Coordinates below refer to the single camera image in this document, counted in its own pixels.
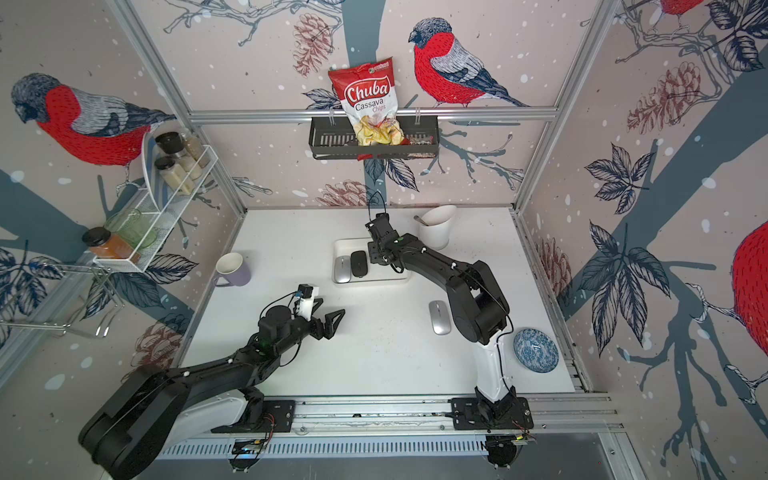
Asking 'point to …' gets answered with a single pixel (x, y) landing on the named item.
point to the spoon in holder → (419, 219)
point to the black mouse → (359, 263)
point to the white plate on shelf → (160, 183)
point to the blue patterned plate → (536, 351)
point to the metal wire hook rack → (95, 273)
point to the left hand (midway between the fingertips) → (337, 301)
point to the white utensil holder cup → (435, 226)
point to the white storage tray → (376, 272)
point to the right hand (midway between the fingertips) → (379, 248)
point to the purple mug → (232, 270)
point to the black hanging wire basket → (336, 138)
